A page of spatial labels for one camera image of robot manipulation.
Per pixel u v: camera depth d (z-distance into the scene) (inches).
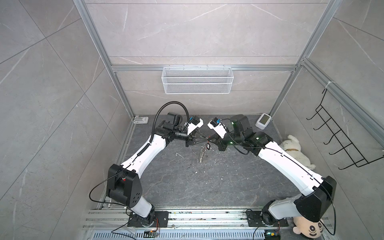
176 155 38.5
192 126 25.4
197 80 39.7
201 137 27.5
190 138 25.9
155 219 28.7
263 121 43.6
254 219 28.6
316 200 15.0
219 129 24.7
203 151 28.7
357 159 23.3
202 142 28.0
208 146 29.3
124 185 16.8
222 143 24.9
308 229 25.5
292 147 35.9
